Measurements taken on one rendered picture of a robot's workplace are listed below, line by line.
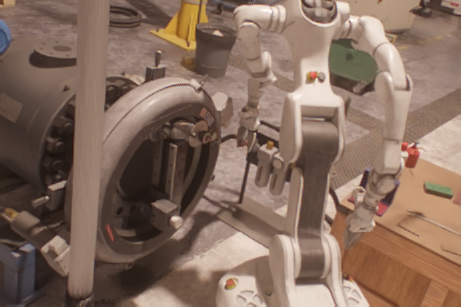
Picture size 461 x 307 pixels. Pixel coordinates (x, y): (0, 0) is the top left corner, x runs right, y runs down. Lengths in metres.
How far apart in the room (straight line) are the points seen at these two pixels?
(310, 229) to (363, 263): 0.64
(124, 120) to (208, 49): 2.96
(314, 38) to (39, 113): 1.04
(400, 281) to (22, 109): 1.71
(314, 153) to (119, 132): 0.66
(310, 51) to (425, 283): 1.12
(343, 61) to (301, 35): 3.24
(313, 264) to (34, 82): 1.25
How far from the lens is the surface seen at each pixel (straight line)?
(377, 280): 2.43
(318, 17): 1.81
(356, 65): 4.99
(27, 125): 2.03
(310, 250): 1.80
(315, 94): 1.77
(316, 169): 1.75
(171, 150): 1.88
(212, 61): 4.61
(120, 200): 2.01
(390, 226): 2.27
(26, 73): 2.15
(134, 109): 1.70
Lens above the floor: 1.66
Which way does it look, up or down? 26 degrees down
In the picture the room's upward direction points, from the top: 11 degrees clockwise
